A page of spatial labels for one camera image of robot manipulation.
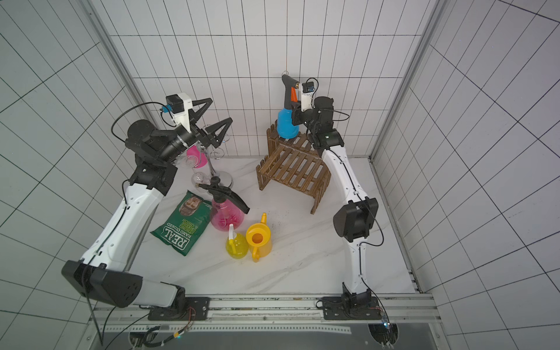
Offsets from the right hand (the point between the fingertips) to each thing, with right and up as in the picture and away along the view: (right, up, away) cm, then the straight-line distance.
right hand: (281, 100), depth 78 cm
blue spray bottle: (+2, -8, +9) cm, 12 cm away
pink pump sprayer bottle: (-21, -40, +2) cm, 45 cm away
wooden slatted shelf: (+6, -22, +20) cm, 30 cm away
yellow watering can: (-8, -51, -1) cm, 52 cm away
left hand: (-17, -10, -19) cm, 27 cm away
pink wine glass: (-33, -21, +3) cm, 39 cm away
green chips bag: (-40, -48, +10) cm, 64 cm away
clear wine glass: (-34, -29, +9) cm, 46 cm away
